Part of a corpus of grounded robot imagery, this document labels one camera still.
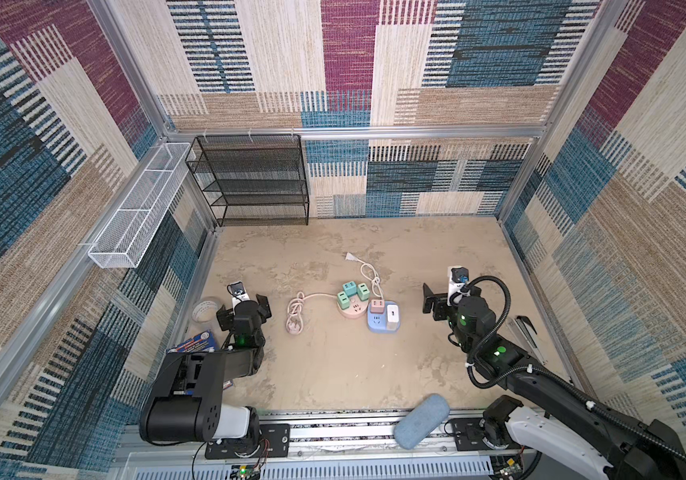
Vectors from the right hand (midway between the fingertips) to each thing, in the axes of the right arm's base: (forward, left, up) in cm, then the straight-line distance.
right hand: (442, 286), depth 80 cm
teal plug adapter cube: (+7, +24, -11) cm, 27 cm away
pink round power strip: (+3, +22, -15) cm, 27 cm away
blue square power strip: (-2, +16, -15) cm, 23 cm away
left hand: (+5, +56, -9) cm, 57 cm away
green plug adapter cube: (+6, +20, -11) cm, 24 cm away
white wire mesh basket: (+6, +77, +16) cm, 79 cm away
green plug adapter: (+3, +26, -11) cm, 29 cm away
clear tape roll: (+4, +70, -17) cm, 72 cm away
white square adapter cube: (-3, +13, -10) cm, 16 cm away
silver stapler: (-8, -26, -15) cm, 31 cm away
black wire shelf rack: (+47, +58, +1) cm, 74 cm away
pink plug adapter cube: (+1, +16, -11) cm, 20 cm away
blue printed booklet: (-7, +68, -15) cm, 70 cm away
